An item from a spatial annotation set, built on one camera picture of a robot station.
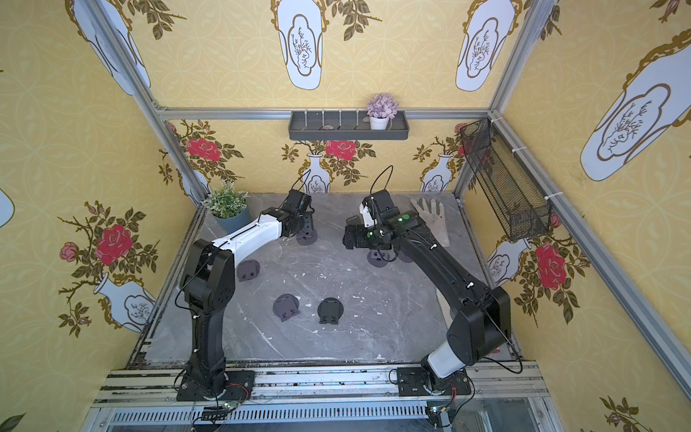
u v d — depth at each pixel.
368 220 0.73
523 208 0.85
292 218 0.74
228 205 0.98
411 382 0.73
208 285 0.53
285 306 0.88
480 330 0.42
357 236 0.70
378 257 0.95
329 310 0.88
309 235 1.00
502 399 0.76
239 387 0.73
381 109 0.82
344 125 0.92
